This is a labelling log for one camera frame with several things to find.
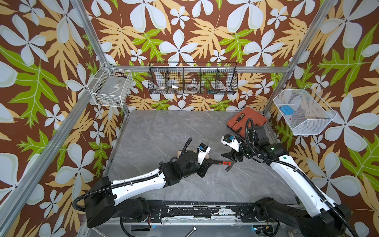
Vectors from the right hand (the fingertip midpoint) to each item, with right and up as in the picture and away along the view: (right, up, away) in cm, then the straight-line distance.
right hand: (223, 147), depth 75 cm
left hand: (-7, -6, -2) cm, 9 cm away
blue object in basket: (+41, +21, +11) cm, 47 cm away
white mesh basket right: (+48, +19, +6) cm, 52 cm away
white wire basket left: (-65, +34, +11) cm, 74 cm away
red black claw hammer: (+7, -12, +13) cm, 19 cm away
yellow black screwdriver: (+23, +20, +35) cm, 47 cm away
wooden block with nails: (-6, -7, +17) cm, 19 cm away
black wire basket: (-16, +44, +22) cm, 52 cm away
